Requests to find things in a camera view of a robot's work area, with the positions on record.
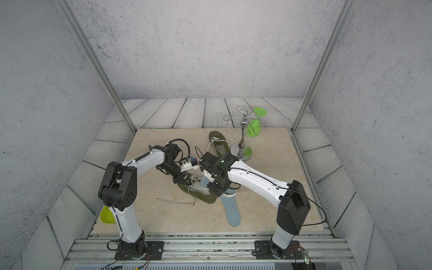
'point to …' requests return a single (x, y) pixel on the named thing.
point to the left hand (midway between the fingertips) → (191, 182)
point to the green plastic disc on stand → (253, 129)
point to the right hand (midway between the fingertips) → (218, 191)
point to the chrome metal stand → (247, 121)
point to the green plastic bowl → (107, 215)
